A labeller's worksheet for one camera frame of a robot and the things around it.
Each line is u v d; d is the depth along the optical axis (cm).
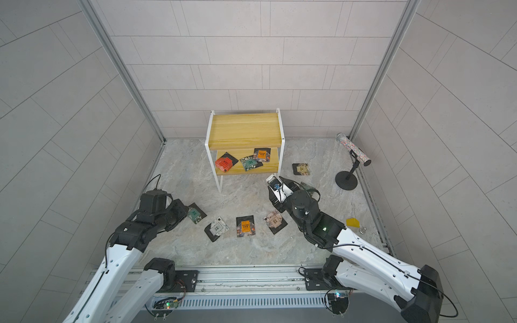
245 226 84
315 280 70
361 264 46
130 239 49
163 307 65
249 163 87
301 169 102
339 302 71
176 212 65
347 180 97
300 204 50
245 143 74
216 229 83
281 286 71
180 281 70
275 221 85
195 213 75
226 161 87
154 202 55
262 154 90
